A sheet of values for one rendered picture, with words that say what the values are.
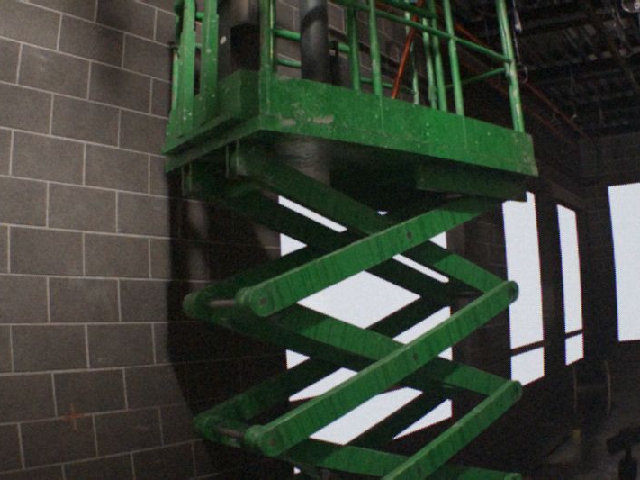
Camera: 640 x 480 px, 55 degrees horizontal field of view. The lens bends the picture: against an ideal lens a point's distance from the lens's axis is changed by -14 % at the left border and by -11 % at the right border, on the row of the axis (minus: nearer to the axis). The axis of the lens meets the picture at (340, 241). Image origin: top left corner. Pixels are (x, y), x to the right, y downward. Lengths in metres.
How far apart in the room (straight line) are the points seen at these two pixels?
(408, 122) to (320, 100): 0.42
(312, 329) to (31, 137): 1.46
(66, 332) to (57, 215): 0.50
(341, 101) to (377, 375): 0.97
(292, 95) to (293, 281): 0.61
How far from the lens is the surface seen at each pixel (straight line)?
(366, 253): 2.46
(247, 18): 2.39
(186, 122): 2.48
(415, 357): 2.61
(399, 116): 2.55
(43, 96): 3.04
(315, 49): 2.62
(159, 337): 3.28
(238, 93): 2.23
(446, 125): 2.75
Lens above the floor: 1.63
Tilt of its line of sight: 6 degrees up
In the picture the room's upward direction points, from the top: 3 degrees counter-clockwise
